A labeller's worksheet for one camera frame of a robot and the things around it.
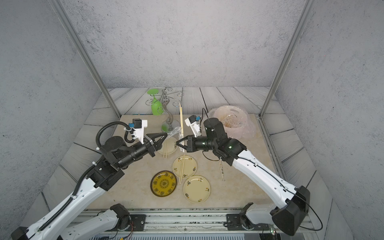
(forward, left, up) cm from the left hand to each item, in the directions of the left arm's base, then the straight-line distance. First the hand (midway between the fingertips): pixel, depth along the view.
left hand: (168, 136), depth 60 cm
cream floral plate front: (-8, -11, -38) cm, 40 cm away
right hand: (-1, -3, -5) cm, 6 cm away
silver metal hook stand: (+37, +7, -35) cm, 52 cm away
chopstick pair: (+3, -3, -36) cm, 37 cm away
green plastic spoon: (+40, +14, -19) cm, 47 cm away
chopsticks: (+4, -27, -38) cm, 46 cm away
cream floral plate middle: (+5, -7, -38) cm, 39 cm away
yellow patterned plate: (-4, +8, -39) cm, 40 cm away
